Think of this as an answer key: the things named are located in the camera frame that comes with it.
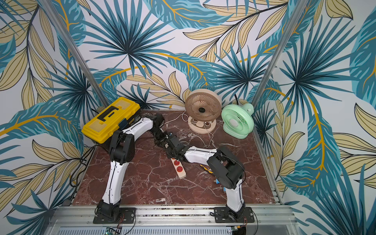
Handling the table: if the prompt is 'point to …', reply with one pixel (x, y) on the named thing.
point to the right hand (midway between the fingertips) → (169, 148)
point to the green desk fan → (239, 123)
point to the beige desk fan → (202, 107)
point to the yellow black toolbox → (120, 113)
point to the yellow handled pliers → (207, 170)
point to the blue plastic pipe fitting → (218, 182)
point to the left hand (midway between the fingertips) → (170, 145)
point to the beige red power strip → (179, 168)
